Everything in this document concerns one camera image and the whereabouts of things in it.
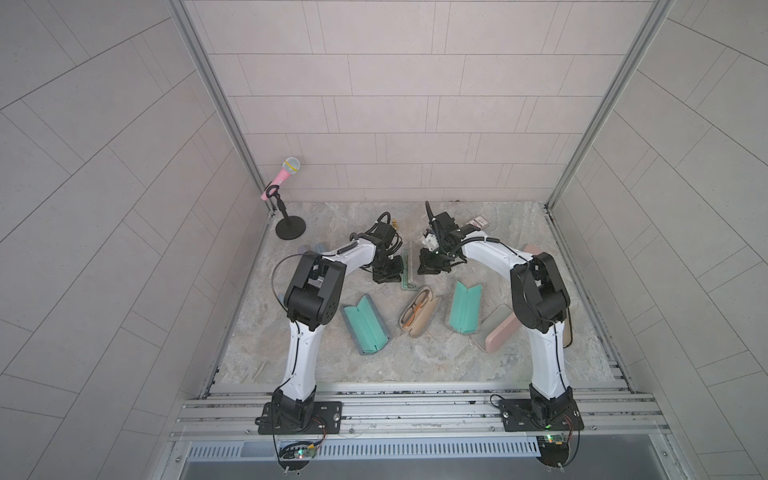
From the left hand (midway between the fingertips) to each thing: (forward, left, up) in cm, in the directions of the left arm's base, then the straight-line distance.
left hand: (407, 275), depth 99 cm
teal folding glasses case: (-12, -18, +2) cm, 22 cm away
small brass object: (+20, 0, +1) cm, 20 cm away
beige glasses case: (-14, -3, +2) cm, 15 cm away
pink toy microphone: (+23, +37, +26) cm, 51 cm away
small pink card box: (+21, -28, +3) cm, 35 cm away
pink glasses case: (+10, -45, +2) cm, 46 cm away
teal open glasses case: (-18, +12, +1) cm, 22 cm away
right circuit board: (-47, -33, +1) cm, 58 cm away
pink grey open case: (-21, -24, +9) cm, 33 cm away
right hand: (-1, -3, +5) cm, 6 cm away
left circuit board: (-48, +26, +3) cm, 54 cm away
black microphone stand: (+19, +43, +1) cm, 47 cm away
